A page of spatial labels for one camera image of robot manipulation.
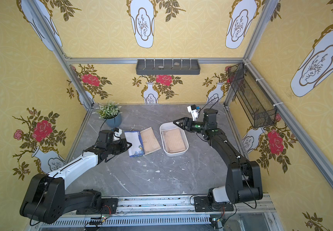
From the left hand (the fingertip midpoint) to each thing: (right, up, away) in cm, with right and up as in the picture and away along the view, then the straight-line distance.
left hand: (134, 143), depth 88 cm
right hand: (+25, +12, -9) cm, 29 cm away
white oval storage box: (+22, +10, +15) cm, 29 cm away
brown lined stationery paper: (+24, 0, +10) cm, 26 cm away
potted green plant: (-17, +20, +7) cm, 27 cm away
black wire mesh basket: (+74, +22, -4) cm, 77 cm away
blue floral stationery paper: (+1, -4, +2) cm, 5 cm away
